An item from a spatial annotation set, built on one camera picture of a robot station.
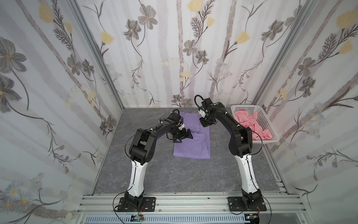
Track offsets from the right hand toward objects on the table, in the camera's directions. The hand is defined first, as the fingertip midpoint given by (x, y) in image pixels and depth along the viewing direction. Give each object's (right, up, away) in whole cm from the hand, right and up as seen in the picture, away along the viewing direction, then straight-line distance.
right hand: (208, 120), depth 99 cm
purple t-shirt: (-7, -19, -3) cm, 20 cm away
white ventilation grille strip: (-27, -51, -29) cm, 65 cm away
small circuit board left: (-43, -51, -28) cm, 73 cm away
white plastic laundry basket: (+43, -1, +5) cm, 44 cm away
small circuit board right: (+19, -52, -27) cm, 62 cm away
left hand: (-14, -12, -3) cm, 19 cm away
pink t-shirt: (+33, +1, +8) cm, 34 cm away
